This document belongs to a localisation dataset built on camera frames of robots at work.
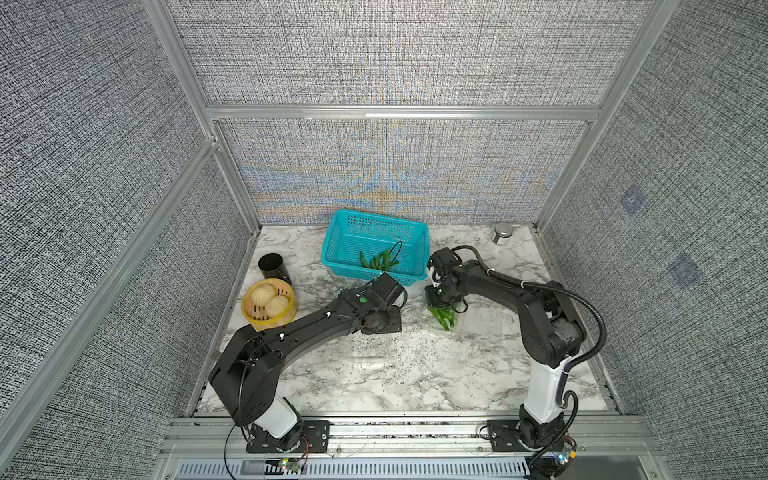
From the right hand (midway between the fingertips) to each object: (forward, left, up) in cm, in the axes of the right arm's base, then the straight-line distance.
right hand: (431, 295), depth 96 cm
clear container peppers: (-9, -8, 0) cm, 12 cm away
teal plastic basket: (+28, +28, -2) cm, 40 cm away
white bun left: (-1, +53, +3) cm, 53 cm away
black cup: (+8, +51, +5) cm, 52 cm away
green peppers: (+15, +16, -2) cm, 22 cm away
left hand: (-12, +11, +7) cm, 18 cm away
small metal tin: (+25, -29, +1) cm, 38 cm away
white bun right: (-5, +48, +3) cm, 48 cm away
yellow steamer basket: (-7, +55, -1) cm, 55 cm away
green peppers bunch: (-7, -4, -1) cm, 8 cm away
